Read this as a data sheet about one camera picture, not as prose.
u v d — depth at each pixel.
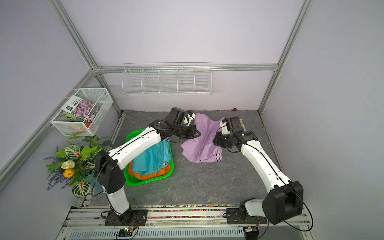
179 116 0.64
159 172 0.83
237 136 0.56
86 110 0.75
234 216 0.74
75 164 0.58
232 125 0.62
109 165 0.45
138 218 0.73
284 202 0.40
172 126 0.63
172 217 0.75
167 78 1.00
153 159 0.87
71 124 0.74
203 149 0.81
